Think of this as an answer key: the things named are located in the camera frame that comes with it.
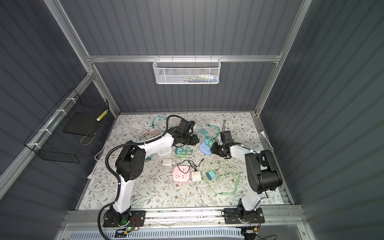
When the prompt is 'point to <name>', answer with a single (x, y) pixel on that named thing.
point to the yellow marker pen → (102, 115)
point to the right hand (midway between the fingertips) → (214, 150)
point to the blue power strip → (205, 149)
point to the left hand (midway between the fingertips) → (198, 140)
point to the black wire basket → (67, 133)
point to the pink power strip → (181, 173)
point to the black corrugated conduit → (112, 177)
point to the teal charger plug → (210, 175)
